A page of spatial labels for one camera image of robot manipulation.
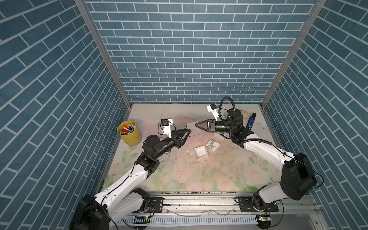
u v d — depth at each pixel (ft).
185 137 2.22
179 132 2.18
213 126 2.15
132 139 2.79
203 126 2.33
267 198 2.05
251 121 3.54
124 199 1.86
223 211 2.41
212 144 3.13
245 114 3.60
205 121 2.31
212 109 2.30
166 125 2.09
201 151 3.07
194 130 2.33
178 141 2.07
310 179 1.47
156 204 2.40
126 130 2.97
